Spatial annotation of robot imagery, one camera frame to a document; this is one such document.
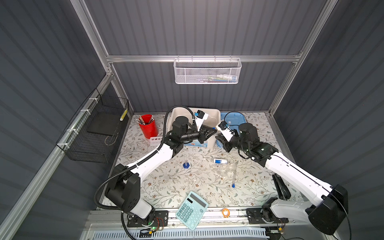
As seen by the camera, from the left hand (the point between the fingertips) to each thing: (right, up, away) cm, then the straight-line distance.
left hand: (216, 130), depth 73 cm
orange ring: (+5, -43, +3) cm, 43 cm away
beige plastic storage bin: (-1, -5, +3) cm, 6 cm away
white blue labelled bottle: (+5, -20, +18) cm, 27 cm away
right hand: (+2, -3, +3) cm, 4 cm away
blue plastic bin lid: (+21, +7, +44) cm, 49 cm away
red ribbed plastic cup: (-41, +3, +21) cm, 46 cm away
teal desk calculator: (-12, -41, +2) cm, 42 cm away
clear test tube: (+13, -26, +16) cm, 33 cm away
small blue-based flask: (-16, -22, +18) cm, 33 cm away
